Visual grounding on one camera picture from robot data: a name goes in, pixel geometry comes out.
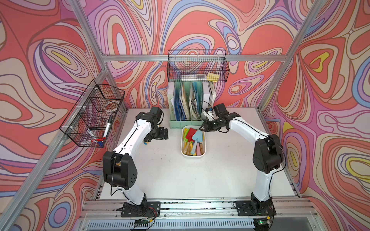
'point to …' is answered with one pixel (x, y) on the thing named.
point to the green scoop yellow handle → (185, 139)
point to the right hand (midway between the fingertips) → (203, 131)
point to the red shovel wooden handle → (191, 132)
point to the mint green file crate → (188, 101)
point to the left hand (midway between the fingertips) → (161, 138)
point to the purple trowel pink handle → (198, 151)
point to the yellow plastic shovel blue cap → (146, 143)
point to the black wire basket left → (88, 123)
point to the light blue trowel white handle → (197, 137)
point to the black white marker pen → (108, 126)
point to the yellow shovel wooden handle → (201, 148)
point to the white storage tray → (193, 143)
